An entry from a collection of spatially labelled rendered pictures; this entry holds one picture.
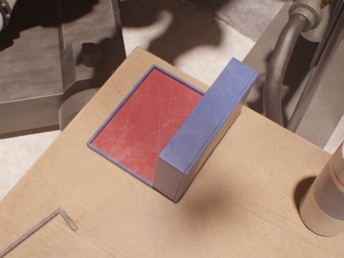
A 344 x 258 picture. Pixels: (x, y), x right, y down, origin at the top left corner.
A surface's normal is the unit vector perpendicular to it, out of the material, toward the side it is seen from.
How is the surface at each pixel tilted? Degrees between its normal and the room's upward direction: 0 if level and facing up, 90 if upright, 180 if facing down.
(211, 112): 7
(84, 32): 0
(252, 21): 0
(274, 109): 57
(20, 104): 90
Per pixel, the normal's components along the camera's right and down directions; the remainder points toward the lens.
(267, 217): 0.00, -0.47
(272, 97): -0.06, 0.40
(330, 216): -0.52, 0.75
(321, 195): -0.95, 0.28
